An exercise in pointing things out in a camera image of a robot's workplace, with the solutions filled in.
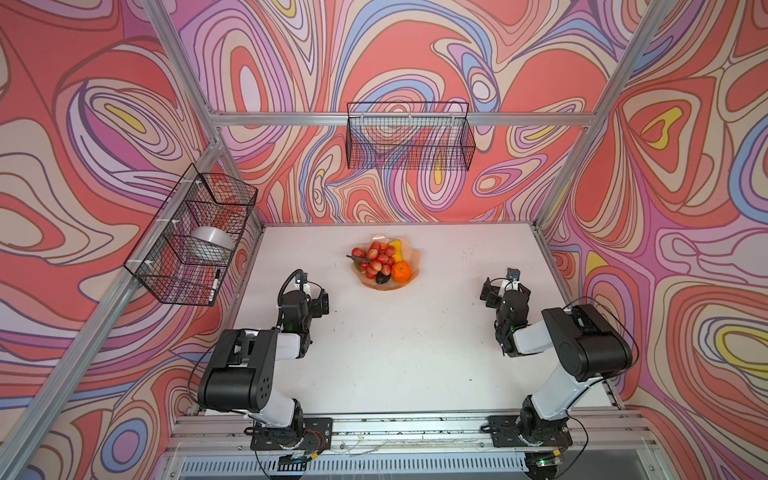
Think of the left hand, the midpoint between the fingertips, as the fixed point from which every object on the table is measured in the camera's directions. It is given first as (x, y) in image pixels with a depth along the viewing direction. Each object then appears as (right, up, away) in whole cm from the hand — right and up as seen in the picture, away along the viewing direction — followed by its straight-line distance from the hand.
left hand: (311, 289), depth 94 cm
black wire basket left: (-27, +12, -21) cm, 36 cm away
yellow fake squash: (+28, +11, +10) cm, 32 cm away
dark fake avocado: (+22, +3, +4) cm, 23 cm away
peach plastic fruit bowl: (+33, +11, +11) cm, 36 cm away
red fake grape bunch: (+21, +10, +1) cm, 24 cm away
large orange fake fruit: (+29, +6, +1) cm, 29 cm away
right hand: (+62, +1, +1) cm, 62 cm away
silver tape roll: (-19, +15, -22) cm, 33 cm away
